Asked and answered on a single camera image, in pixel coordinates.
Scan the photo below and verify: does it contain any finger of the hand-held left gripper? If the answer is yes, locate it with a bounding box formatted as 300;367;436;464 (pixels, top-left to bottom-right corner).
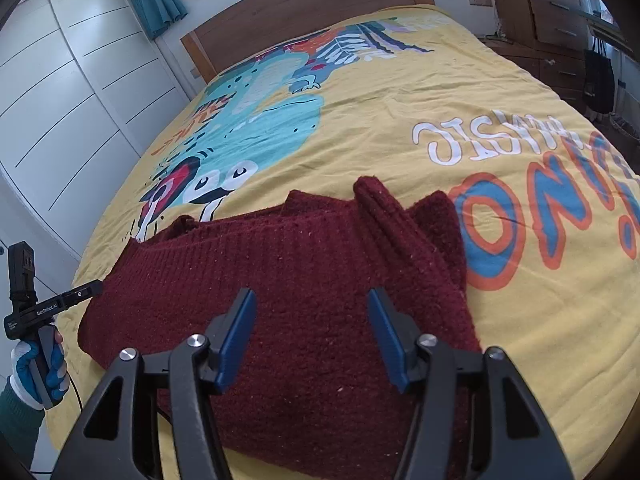
58;280;105;312

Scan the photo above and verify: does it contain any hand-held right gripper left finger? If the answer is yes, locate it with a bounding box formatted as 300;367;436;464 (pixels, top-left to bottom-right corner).
50;287;258;480

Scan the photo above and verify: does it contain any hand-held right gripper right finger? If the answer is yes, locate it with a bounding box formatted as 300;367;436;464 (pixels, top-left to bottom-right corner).
367;287;576;480

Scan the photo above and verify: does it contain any maroon knit sweater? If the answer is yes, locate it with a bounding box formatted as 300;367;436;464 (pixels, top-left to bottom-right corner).
77;175;483;478

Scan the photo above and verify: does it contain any person's left forearm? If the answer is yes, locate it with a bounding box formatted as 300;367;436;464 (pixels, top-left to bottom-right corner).
0;385;47;463

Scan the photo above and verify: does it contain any person's left hand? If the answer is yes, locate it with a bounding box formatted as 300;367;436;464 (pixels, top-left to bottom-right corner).
10;329;70;411

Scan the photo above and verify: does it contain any white wardrobe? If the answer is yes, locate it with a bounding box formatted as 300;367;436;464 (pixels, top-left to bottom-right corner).
0;0;197;281

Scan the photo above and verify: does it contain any bed with yellow duvet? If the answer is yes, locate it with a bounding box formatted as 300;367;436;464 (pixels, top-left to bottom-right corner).
42;4;640;480

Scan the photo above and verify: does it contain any black tote bag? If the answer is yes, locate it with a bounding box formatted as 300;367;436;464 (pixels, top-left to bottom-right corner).
582;35;616;116

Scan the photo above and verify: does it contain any wooden headboard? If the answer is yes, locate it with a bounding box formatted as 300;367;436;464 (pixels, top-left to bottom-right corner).
180;0;435;86

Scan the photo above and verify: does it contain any wooden dresser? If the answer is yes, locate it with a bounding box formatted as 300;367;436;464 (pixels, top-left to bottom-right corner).
490;0;594;106

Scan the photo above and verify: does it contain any dark desk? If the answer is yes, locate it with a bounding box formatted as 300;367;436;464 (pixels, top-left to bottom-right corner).
592;14;640;57

